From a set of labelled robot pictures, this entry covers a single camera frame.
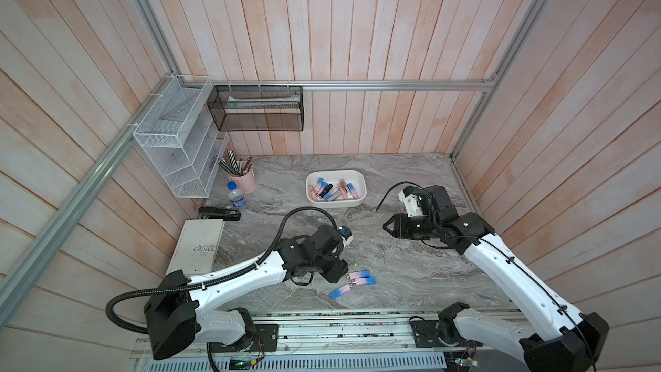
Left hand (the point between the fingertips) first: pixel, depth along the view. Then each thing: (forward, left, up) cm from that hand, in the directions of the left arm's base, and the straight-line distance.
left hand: (337, 270), depth 76 cm
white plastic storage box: (+42, -10, -6) cm, 43 cm away
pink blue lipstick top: (+40, +6, -7) cm, 41 cm away
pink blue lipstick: (+36, +2, -9) cm, 37 cm away
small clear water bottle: (+29, +38, -2) cm, 48 cm away
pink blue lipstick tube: (+37, -8, -9) cm, 39 cm away
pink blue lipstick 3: (0, -9, -10) cm, 13 cm away
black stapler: (+24, +46, -7) cm, 53 cm away
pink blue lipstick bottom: (-4, +1, -10) cm, 11 cm away
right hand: (+11, -15, +9) cm, 20 cm away
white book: (+11, +50, -9) cm, 52 cm away
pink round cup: (+37, +37, -4) cm, 52 cm away
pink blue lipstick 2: (+2, -8, -9) cm, 13 cm away
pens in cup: (+42, +41, 0) cm, 59 cm away
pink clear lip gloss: (+38, -4, -9) cm, 39 cm away
